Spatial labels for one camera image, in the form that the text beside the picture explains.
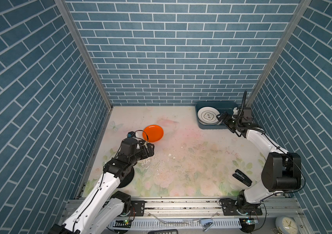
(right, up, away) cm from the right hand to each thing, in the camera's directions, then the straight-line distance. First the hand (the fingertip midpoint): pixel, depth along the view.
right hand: (220, 117), depth 91 cm
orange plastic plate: (-43, -11, +13) cm, 46 cm away
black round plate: (-47, -23, -35) cm, 63 cm away
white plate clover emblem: (-3, +2, +19) cm, 19 cm away
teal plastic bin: (+11, +10, +28) cm, 32 cm away
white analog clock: (+23, -50, -24) cm, 60 cm away
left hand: (-43, -16, -12) cm, 48 cm away
